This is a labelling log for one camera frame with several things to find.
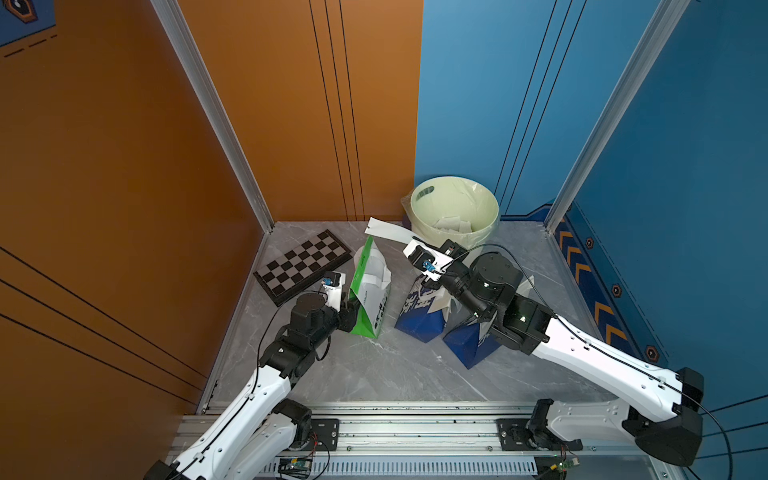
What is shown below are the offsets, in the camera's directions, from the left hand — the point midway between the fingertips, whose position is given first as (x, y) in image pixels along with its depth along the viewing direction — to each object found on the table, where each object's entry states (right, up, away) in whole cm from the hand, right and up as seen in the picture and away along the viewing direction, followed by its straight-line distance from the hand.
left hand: (354, 293), depth 79 cm
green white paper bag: (+4, -1, +6) cm, 7 cm away
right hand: (+16, +15, -18) cm, 28 cm away
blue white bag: (+18, -4, -3) cm, 19 cm away
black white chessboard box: (-22, +5, +24) cm, 33 cm away
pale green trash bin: (+29, +26, +19) cm, 43 cm away
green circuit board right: (+50, -39, -9) cm, 65 cm away
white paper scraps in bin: (+32, +21, +26) cm, 46 cm away
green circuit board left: (-13, -41, -7) cm, 44 cm away
